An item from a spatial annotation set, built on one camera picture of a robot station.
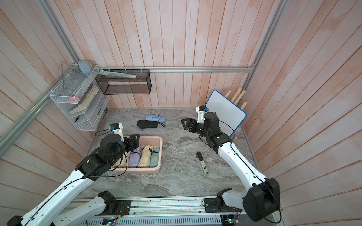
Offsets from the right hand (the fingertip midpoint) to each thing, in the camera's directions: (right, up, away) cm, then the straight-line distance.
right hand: (185, 121), depth 77 cm
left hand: (-27, -10, -4) cm, 29 cm away
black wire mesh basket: (-54, +28, +27) cm, 67 cm away
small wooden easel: (+34, +15, +10) cm, 38 cm away
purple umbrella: (-30, -22, +6) cm, 38 cm away
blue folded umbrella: (-22, +2, +34) cm, 40 cm away
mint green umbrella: (-18, -25, +7) cm, 32 cm away
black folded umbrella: (-30, -2, +30) cm, 42 cm away
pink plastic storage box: (-18, -13, +11) cm, 25 cm away
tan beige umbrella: (-23, -22, +5) cm, 33 cm away
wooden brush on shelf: (-57, +13, +4) cm, 59 cm away
